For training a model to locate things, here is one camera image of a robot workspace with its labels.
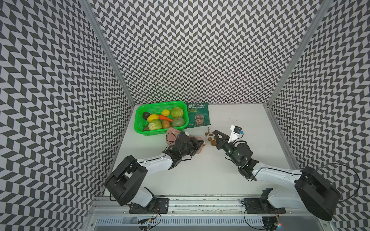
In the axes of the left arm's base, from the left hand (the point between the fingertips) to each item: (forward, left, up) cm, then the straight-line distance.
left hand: (204, 142), depth 84 cm
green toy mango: (+19, +17, -4) cm, 26 cm away
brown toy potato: (+18, +26, -7) cm, 32 cm away
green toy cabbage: (+28, +18, -4) cm, 34 cm away
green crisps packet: (+30, +2, -10) cm, 32 cm away
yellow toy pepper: (+25, +37, -7) cm, 45 cm away
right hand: (+1, -5, +8) cm, 10 cm away
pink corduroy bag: (+7, +19, -1) cm, 21 cm away
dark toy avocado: (+26, +42, -6) cm, 50 cm away
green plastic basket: (+20, +45, -10) cm, 50 cm away
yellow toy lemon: (+30, +27, -7) cm, 41 cm away
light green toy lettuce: (+15, +33, -3) cm, 36 cm away
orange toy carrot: (+29, +32, -11) cm, 44 cm away
